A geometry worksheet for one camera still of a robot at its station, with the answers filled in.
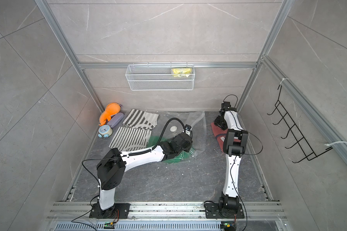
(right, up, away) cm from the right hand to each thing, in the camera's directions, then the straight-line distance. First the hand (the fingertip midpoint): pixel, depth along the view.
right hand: (219, 124), depth 108 cm
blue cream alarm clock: (-85, -4, -5) cm, 85 cm away
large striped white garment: (-69, -10, -6) cm, 70 cm away
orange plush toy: (-86, +13, +6) cm, 87 cm away
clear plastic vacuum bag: (-40, +5, +5) cm, 41 cm away
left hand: (-25, -7, -23) cm, 34 cm away
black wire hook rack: (+23, +2, -36) cm, 43 cm away
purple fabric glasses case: (-81, +5, +3) cm, 81 cm away
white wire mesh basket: (-45, +34, -6) cm, 57 cm away
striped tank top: (-62, +4, +7) cm, 62 cm away
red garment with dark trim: (-1, -7, -5) cm, 9 cm away
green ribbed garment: (-50, -12, -7) cm, 51 cm away
